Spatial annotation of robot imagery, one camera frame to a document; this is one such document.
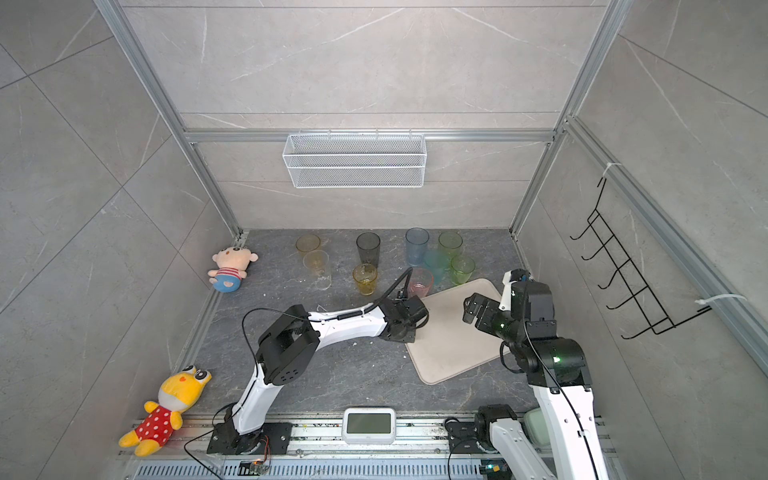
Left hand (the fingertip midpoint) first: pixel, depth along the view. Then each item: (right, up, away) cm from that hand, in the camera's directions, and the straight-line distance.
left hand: (408, 328), depth 92 cm
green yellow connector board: (+20, -28, -22) cm, 41 cm away
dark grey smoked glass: (-13, +27, +10) cm, 32 cm away
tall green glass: (+15, +27, +7) cm, 32 cm away
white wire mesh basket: (-18, +56, +9) cm, 59 cm away
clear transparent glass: (-31, +20, +11) cm, 39 cm away
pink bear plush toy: (-60, +19, +9) cm, 64 cm away
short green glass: (+19, +19, +11) cm, 29 cm away
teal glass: (+11, +21, +9) cm, 25 cm away
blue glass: (+3, +28, +10) cm, 30 cm away
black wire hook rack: (+50, +20, -23) cm, 58 cm away
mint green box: (+30, -19, -20) cm, 41 cm away
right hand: (+16, +12, -23) cm, 30 cm away
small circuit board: (-37, -28, -22) cm, 51 cm away
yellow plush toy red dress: (-59, -12, -19) cm, 63 cm away
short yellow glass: (-14, +16, +10) cm, 24 cm away
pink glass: (+5, +13, +9) cm, 17 cm away
